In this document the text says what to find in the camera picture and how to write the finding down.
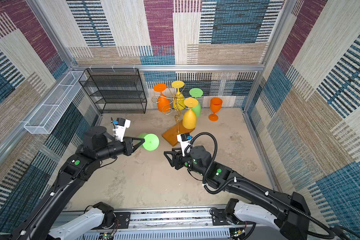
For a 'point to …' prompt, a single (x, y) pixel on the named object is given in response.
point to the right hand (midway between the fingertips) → (168, 154)
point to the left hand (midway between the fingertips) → (144, 138)
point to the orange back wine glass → (163, 103)
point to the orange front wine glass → (215, 105)
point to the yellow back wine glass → (179, 98)
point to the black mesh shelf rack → (115, 90)
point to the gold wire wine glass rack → (170, 135)
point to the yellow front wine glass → (189, 119)
